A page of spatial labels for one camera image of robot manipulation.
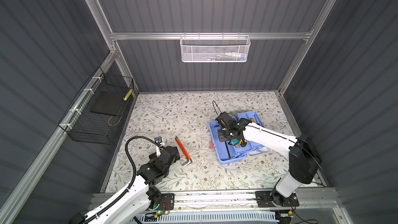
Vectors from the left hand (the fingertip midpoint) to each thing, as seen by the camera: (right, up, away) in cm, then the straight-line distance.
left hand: (168, 150), depth 82 cm
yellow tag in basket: (-22, +30, +1) cm, 37 cm away
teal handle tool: (+33, +8, -13) cm, 37 cm away
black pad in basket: (-27, +25, -7) cm, 38 cm away
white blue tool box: (+32, -2, 0) cm, 32 cm away
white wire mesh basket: (+28, +70, +42) cm, 86 cm away
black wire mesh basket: (-33, +19, -9) cm, 39 cm away
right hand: (+30, +7, +5) cm, 32 cm away
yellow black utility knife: (+41, +3, +3) cm, 41 cm away
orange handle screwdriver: (+48, +15, +9) cm, 51 cm away
